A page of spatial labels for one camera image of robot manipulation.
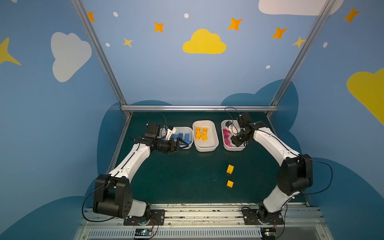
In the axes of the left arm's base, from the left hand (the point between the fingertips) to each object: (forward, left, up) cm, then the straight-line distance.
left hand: (182, 146), depth 81 cm
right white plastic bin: (+9, -33, -14) cm, 37 cm away
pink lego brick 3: (+13, -29, -14) cm, 35 cm away
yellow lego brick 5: (-6, -28, -15) cm, 33 cm away
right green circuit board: (-37, -43, -18) cm, 60 cm away
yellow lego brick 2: (+20, -10, -16) cm, 27 cm away
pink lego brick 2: (+18, -29, -15) cm, 37 cm away
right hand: (+9, -33, -4) cm, 34 cm away
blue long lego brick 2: (+16, -1, -16) cm, 23 cm away
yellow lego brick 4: (+19, -14, -18) cm, 30 cm away
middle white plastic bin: (+13, -18, -17) cm, 28 cm away
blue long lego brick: (+18, +3, -15) cm, 24 cm away
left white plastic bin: (+22, 0, -13) cm, 26 cm away
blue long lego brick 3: (+19, +7, -16) cm, 25 cm away
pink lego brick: (+7, -25, +5) cm, 27 cm away
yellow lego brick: (+24, -10, -15) cm, 30 cm away
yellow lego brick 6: (-14, -28, -18) cm, 36 cm away
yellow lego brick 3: (+23, -14, -15) cm, 31 cm away
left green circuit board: (-38, +18, -18) cm, 45 cm away
